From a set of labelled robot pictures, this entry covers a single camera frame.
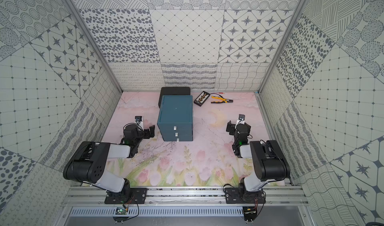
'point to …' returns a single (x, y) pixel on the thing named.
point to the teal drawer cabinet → (175, 118)
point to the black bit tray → (201, 98)
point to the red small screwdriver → (221, 92)
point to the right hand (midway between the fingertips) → (238, 123)
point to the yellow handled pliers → (226, 100)
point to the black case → (173, 91)
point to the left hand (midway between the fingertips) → (146, 124)
